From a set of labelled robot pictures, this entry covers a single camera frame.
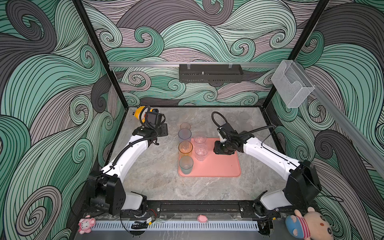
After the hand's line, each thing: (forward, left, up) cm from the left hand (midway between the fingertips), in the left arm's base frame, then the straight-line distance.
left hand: (162, 126), depth 84 cm
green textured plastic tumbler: (-16, -14, -15) cm, 26 cm away
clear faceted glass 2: (+2, -23, -15) cm, 28 cm away
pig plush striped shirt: (-44, -71, -9) cm, 84 cm away
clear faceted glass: (-7, -24, -16) cm, 30 cm away
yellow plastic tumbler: (-8, -14, -8) cm, 18 cm away
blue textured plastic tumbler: (+8, -13, -20) cm, 25 cm away
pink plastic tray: (-14, -32, -19) cm, 40 cm away
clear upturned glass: (+20, -46, -13) cm, 52 cm away
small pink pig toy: (-42, -23, -17) cm, 51 cm away
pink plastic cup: (+11, -13, -12) cm, 21 cm away
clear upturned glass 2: (+20, -56, -12) cm, 60 cm away
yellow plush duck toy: (+34, +27, -22) cm, 49 cm away
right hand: (-11, -32, -7) cm, 34 cm away
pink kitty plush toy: (-46, +31, -15) cm, 57 cm away
